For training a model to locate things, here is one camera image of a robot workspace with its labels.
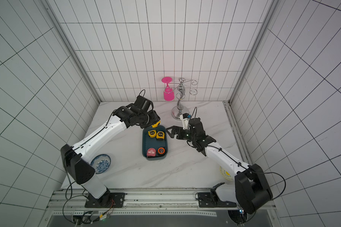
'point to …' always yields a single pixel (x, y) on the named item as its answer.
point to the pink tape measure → (151, 152)
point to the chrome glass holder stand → (178, 111)
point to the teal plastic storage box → (154, 143)
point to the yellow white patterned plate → (226, 174)
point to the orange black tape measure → (161, 151)
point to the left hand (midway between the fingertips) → (155, 123)
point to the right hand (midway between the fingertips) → (166, 131)
